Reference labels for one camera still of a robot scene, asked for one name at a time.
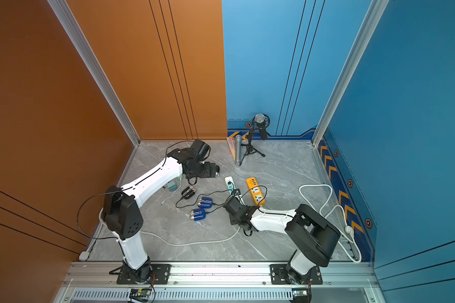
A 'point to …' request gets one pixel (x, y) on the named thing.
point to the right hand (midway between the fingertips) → (236, 213)
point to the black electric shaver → (188, 192)
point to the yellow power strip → (256, 192)
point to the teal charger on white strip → (230, 185)
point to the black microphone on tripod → (261, 121)
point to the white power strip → (229, 178)
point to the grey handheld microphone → (238, 146)
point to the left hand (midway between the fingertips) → (209, 170)
